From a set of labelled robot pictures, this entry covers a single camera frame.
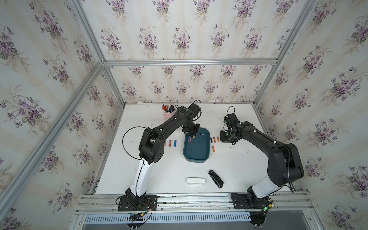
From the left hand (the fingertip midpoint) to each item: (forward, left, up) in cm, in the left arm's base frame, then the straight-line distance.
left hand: (197, 135), depth 91 cm
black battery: (+1, -11, -8) cm, 13 cm away
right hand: (-2, -17, -1) cm, 17 cm away
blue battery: (-2, +15, -8) cm, 17 cm away
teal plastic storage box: (-8, -1, -5) cm, 10 cm away
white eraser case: (-26, +2, -5) cm, 27 cm away
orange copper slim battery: (-6, -11, -8) cm, 15 cm away
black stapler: (-26, -9, -5) cm, 28 cm away
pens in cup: (+22, +20, +1) cm, 30 cm away
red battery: (-2, +18, -8) cm, 20 cm away
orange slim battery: (+1, -13, -8) cm, 15 cm away
